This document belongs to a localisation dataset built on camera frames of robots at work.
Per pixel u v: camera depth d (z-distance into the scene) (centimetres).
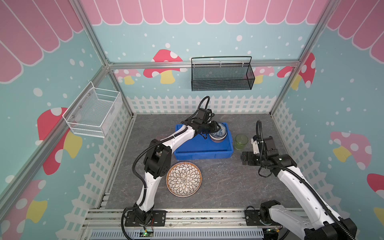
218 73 94
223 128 97
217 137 94
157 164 55
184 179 86
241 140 102
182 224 73
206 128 81
